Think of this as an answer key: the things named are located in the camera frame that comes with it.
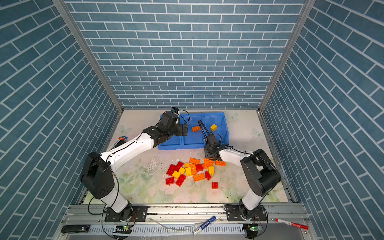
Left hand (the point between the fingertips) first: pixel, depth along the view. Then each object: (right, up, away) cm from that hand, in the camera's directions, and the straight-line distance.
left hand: (185, 126), depth 86 cm
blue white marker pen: (+10, -46, -16) cm, 50 cm away
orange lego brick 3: (+13, -23, +5) cm, 27 cm away
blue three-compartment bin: (+5, -11, +17) cm, 21 cm away
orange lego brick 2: (+21, -23, +6) cm, 32 cm away
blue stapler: (-44, -11, +11) cm, 46 cm away
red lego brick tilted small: (+13, -29, -1) cm, 31 cm away
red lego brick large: (-8, -25, +3) cm, 27 cm away
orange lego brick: (+6, -2, +19) cm, 20 cm away
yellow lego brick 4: (+15, -26, +1) cm, 30 cm away
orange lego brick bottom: (+8, -30, +1) cm, 31 cm away
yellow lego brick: (+18, -2, +20) cm, 27 cm away
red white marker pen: (+53, -47, -15) cm, 72 cm away
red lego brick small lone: (+16, -33, -3) cm, 37 cm away
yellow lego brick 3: (+2, -27, +1) cm, 27 cm away
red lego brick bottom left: (-9, -31, -1) cm, 32 cm away
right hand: (+15, -16, +10) cm, 25 cm away
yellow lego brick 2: (-5, -28, -1) cm, 28 cm away
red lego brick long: (-2, -31, -1) cm, 31 cm away
